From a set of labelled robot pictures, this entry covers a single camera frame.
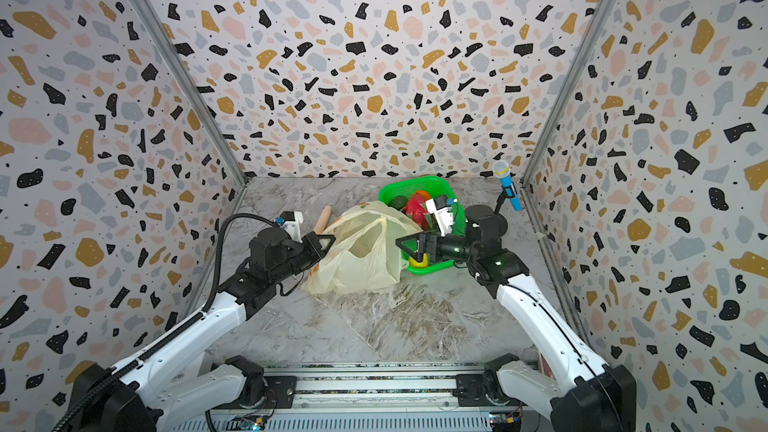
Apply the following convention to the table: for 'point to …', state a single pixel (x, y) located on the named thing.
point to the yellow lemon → (422, 264)
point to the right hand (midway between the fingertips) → (402, 239)
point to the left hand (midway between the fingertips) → (336, 232)
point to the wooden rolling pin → (323, 220)
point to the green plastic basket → (434, 186)
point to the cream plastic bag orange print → (365, 253)
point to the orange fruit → (424, 194)
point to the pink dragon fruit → (417, 209)
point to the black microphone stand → (503, 195)
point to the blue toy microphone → (501, 169)
